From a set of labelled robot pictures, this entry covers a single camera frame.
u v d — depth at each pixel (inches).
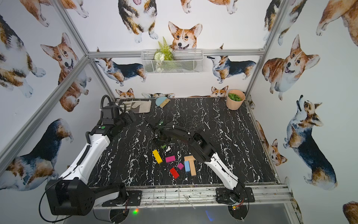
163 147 35.7
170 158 34.7
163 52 32.2
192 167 33.0
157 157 34.7
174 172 32.3
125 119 28.9
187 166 33.0
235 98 41.9
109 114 23.6
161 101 46.2
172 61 33.8
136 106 44.6
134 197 29.0
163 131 27.2
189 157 34.7
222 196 28.9
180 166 33.4
